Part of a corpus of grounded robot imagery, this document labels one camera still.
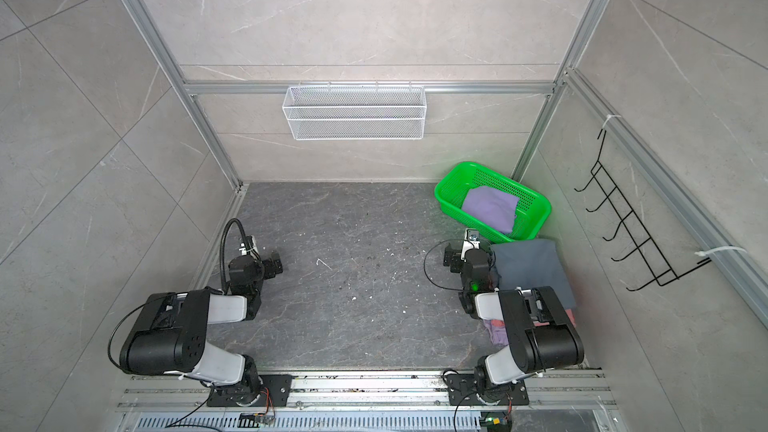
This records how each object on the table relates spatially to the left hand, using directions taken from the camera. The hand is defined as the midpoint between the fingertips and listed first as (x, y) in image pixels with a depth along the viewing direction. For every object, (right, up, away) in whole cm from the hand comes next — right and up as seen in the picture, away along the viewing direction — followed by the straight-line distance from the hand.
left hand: (258, 248), depth 93 cm
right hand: (+66, +2, +1) cm, 66 cm away
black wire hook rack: (+98, +8, -26) cm, 102 cm away
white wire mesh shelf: (+30, +46, +8) cm, 56 cm away
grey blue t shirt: (+83, -4, -7) cm, 84 cm away
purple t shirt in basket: (+80, +13, +17) cm, 83 cm away
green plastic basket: (+94, +13, +13) cm, 96 cm away
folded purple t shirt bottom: (+72, -21, -12) cm, 76 cm away
